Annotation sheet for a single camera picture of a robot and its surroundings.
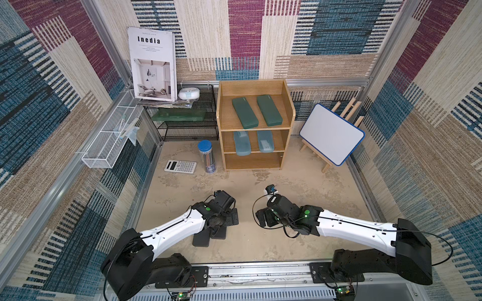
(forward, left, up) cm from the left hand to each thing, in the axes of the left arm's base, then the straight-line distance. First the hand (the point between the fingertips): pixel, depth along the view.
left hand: (229, 218), depth 85 cm
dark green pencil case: (+38, -8, +29) cm, 48 cm away
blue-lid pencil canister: (+30, +12, +15) cm, 36 cm away
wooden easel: (+38, -56, +26) cm, 72 cm away
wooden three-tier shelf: (+33, -1, +28) cm, 43 cm away
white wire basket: (+27, +59, +16) cm, 67 cm away
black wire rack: (+56, +25, +2) cm, 62 cm away
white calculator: (+30, +28, -1) cm, 41 cm away
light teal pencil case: (+32, -6, +15) cm, 36 cm away
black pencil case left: (-8, +12, -3) cm, 14 cm away
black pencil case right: (-5, +5, -4) cm, 8 cm away
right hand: (+1, -15, +7) cm, 16 cm away
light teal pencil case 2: (+31, -18, +15) cm, 39 cm away
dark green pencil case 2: (+38, -19, +29) cm, 52 cm away
